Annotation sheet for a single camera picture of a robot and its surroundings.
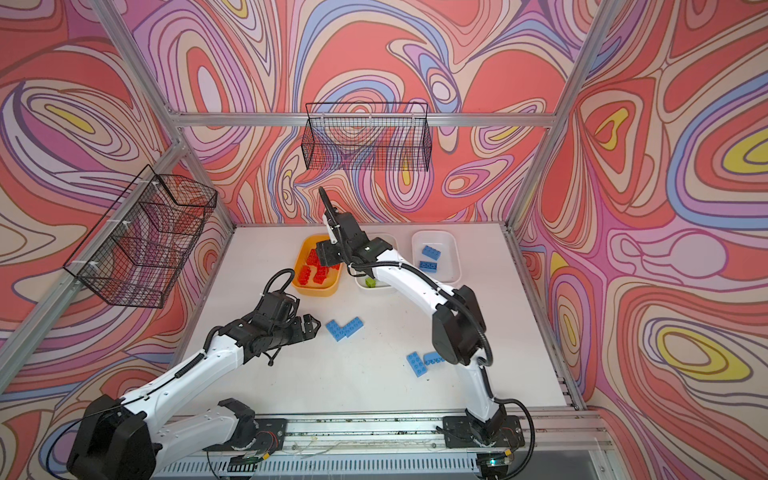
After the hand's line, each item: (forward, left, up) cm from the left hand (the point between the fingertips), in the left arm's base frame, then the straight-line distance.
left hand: (307, 327), depth 85 cm
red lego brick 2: (+22, 0, -4) cm, 22 cm away
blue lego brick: (+32, -40, -4) cm, 51 cm away
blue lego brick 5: (-7, -36, -5) cm, 37 cm away
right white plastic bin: (+25, -45, -6) cm, 52 cm away
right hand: (+17, -7, +13) cm, 23 cm away
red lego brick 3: (+28, +3, -3) cm, 28 cm away
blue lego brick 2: (+1, -8, -5) cm, 9 cm away
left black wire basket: (+8, +34, +28) cm, 45 cm away
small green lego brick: (+18, -17, -4) cm, 26 cm away
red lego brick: (+25, +7, -8) cm, 27 cm away
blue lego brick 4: (-9, -32, -5) cm, 33 cm away
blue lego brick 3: (+2, -11, -6) cm, 13 cm away
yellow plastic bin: (+15, -5, -2) cm, 16 cm away
